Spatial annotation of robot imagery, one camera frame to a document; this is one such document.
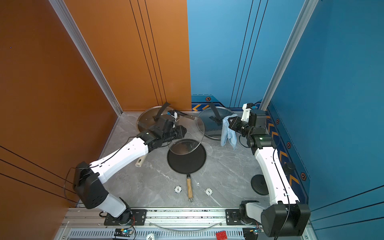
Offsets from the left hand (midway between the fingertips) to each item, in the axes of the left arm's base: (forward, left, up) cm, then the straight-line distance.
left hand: (186, 128), depth 81 cm
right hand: (+1, -23, +7) cm, 24 cm away
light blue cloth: (-7, -21, +3) cm, 23 cm away
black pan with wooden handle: (-6, 0, -22) cm, 23 cm away
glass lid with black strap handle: (+21, +29, -14) cm, 39 cm away
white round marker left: (-25, +4, -23) cm, 35 cm away
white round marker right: (-27, -13, -22) cm, 37 cm away
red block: (-46, -18, -21) cm, 54 cm away
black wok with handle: (+18, -15, -15) cm, 27 cm away
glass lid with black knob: (+8, -3, -22) cm, 23 cm away
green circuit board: (-45, +29, -24) cm, 59 cm away
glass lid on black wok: (+19, -15, -16) cm, 29 cm away
